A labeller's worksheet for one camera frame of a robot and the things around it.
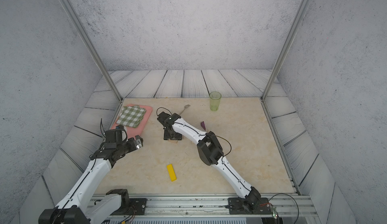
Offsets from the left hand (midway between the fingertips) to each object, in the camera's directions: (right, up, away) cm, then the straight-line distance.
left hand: (138, 141), depth 84 cm
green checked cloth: (-14, +13, +24) cm, 31 cm away
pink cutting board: (-7, +4, +20) cm, 22 cm away
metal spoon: (+24, +19, +31) cm, 44 cm away
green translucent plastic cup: (+45, +24, +26) cm, 57 cm away
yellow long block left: (+19, -17, 0) cm, 26 cm away
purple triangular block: (+36, +7, +19) cm, 42 cm away
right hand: (+16, -2, +12) cm, 20 cm away
